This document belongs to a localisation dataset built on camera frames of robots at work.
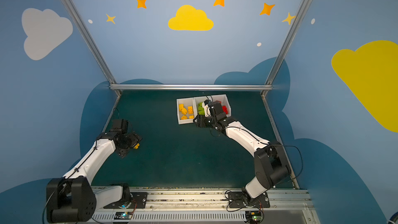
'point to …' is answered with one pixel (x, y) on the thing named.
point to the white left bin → (187, 110)
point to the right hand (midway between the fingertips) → (200, 118)
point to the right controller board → (255, 216)
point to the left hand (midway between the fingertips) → (139, 141)
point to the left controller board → (123, 215)
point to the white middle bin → (196, 100)
